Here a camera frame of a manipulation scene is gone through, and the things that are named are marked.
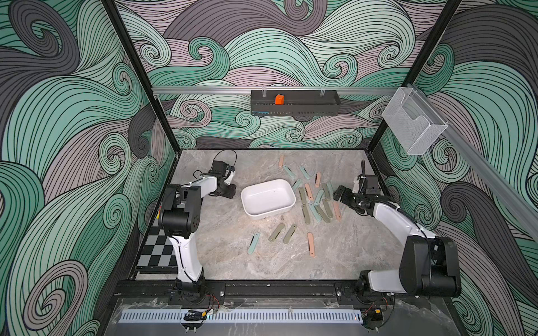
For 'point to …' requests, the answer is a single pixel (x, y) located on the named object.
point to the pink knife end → (338, 211)
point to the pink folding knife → (307, 187)
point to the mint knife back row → (289, 171)
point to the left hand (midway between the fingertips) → (228, 189)
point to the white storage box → (267, 198)
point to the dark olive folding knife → (326, 191)
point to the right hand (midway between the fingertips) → (345, 198)
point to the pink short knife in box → (318, 180)
